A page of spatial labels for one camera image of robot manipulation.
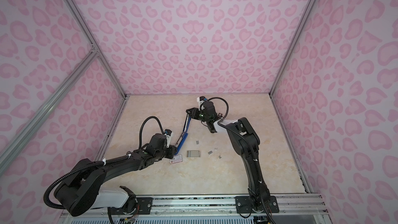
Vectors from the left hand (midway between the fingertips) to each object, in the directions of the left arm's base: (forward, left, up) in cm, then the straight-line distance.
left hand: (176, 145), depth 89 cm
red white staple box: (-7, 0, -3) cm, 7 cm away
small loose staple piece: (-3, -19, -4) cm, 20 cm away
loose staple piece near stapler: (+4, -12, -4) cm, 13 cm away
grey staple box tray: (-3, -10, -5) cm, 11 cm away
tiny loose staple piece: (-6, -25, -5) cm, 26 cm away
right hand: (+20, -6, +8) cm, 22 cm away
